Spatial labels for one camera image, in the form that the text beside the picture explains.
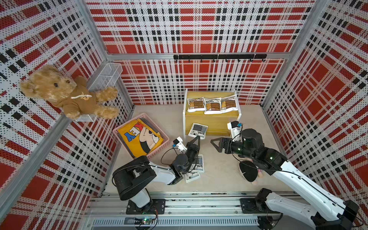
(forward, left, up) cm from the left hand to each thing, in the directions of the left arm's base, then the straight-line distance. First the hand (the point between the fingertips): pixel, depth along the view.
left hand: (204, 136), depth 78 cm
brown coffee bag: (+9, +4, +15) cm, 18 cm away
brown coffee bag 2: (+11, -5, +13) cm, 17 cm away
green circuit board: (-37, +30, -19) cm, 51 cm away
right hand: (-7, -7, +5) cm, 11 cm away
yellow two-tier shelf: (+11, -9, -4) cm, 15 cm away
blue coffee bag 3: (+5, +3, -1) cm, 6 cm away
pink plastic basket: (+23, +40, -15) cm, 49 cm away
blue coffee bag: (-16, +7, -20) cm, 26 cm away
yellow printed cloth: (+7, +41, -13) cm, 43 cm away
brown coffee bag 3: (+11, -13, +14) cm, 22 cm away
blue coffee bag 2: (-10, +2, -19) cm, 22 cm away
